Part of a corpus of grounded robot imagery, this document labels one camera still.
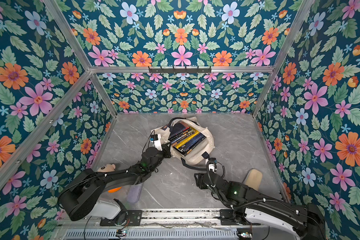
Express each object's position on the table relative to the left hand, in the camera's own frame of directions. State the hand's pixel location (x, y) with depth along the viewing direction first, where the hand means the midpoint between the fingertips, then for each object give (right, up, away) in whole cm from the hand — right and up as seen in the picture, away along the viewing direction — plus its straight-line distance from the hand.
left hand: (173, 142), depth 84 cm
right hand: (+14, -16, -8) cm, 22 cm away
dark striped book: (+2, +7, +9) cm, 12 cm away
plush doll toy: (-38, -15, +1) cm, 40 cm away
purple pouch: (-21, -27, -4) cm, 34 cm away
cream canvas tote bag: (+14, -11, +8) cm, 19 cm away
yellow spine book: (+12, +5, +12) cm, 18 cm away
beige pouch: (+45, -20, -2) cm, 50 cm away
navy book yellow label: (+7, -4, +8) cm, 12 cm away
